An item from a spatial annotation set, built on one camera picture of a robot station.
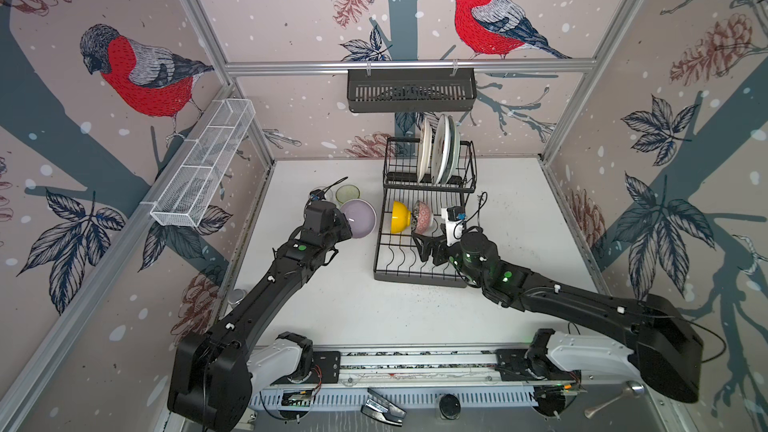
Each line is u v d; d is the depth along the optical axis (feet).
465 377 2.39
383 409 2.19
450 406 1.99
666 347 1.32
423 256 2.32
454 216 2.16
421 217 2.96
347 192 3.37
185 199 2.30
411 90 3.45
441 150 2.39
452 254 2.20
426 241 2.24
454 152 2.45
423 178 2.73
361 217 2.79
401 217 3.03
